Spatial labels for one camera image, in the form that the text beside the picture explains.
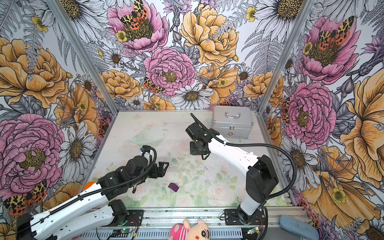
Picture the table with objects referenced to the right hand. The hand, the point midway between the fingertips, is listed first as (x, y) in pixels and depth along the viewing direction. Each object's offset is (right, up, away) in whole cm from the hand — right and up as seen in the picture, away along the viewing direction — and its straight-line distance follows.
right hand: (197, 155), depth 83 cm
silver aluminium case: (+24, +18, +19) cm, 36 cm away
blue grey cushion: (+47, -30, -13) cm, 57 cm away
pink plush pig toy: (-6, -30, -17) cm, 35 cm away
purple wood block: (-13, -18, +1) cm, 22 cm away
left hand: (-19, -5, -6) cm, 20 cm away
